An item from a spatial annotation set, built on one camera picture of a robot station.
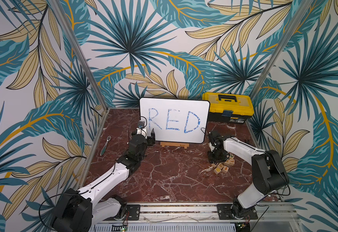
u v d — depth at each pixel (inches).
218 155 30.5
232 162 34.8
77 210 15.3
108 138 39.4
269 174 18.2
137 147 23.2
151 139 28.2
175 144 36.4
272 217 29.9
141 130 25.7
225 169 33.8
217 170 33.8
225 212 28.8
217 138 26.7
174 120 34.6
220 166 34.5
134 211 28.8
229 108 39.4
